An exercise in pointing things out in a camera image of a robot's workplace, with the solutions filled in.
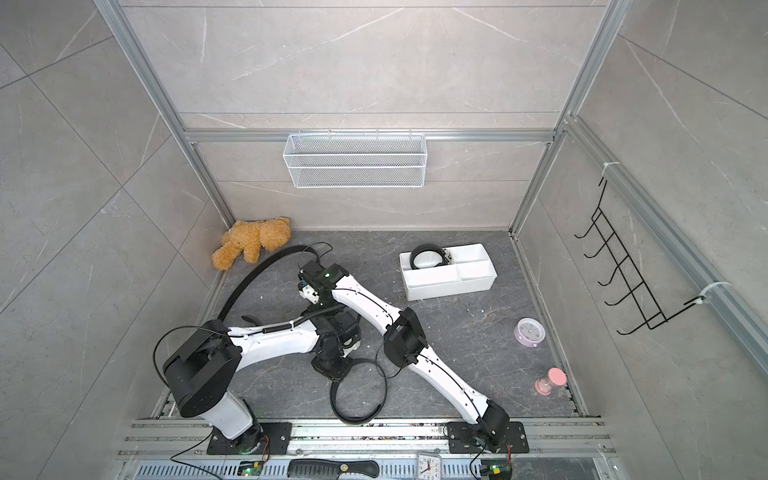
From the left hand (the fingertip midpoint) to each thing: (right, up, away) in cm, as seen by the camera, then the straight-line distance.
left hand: (347, 375), depth 84 cm
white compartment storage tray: (+42, +29, +22) cm, 55 cm away
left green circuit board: (-22, -17, -13) cm, 31 cm away
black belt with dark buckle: (-41, +25, +19) cm, 52 cm away
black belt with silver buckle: (+32, +34, +19) cm, 51 cm away
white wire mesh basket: (0, +67, +17) cm, 69 cm away
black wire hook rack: (+64, +23, -26) cm, 73 cm away
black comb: (-2, -17, -14) cm, 22 cm away
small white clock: (+21, -15, -15) cm, 30 cm away
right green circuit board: (+39, -18, -13) cm, 44 cm away
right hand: (-9, +14, +11) cm, 20 cm away
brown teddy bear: (-40, +41, +23) cm, 62 cm away
